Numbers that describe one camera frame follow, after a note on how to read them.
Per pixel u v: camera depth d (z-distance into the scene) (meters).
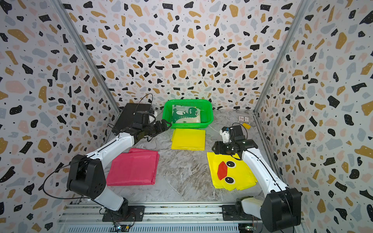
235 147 0.58
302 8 0.72
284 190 0.41
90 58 0.88
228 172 0.88
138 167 0.86
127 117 1.10
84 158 0.46
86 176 0.44
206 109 1.17
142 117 0.68
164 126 0.79
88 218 0.73
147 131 0.73
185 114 1.13
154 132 0.79
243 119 1.16
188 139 1.04
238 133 0.64
